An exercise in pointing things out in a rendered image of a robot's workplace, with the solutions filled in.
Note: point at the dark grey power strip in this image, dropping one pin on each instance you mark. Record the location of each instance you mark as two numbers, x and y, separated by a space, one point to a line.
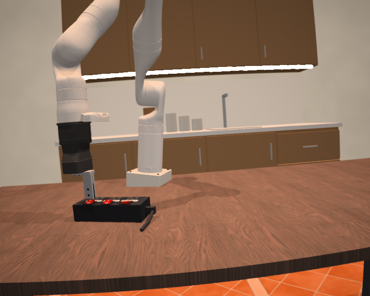
114 209

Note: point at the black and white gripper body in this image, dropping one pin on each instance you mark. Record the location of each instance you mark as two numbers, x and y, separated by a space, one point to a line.
74 131

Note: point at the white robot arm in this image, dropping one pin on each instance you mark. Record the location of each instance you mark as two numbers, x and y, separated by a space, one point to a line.
76 42

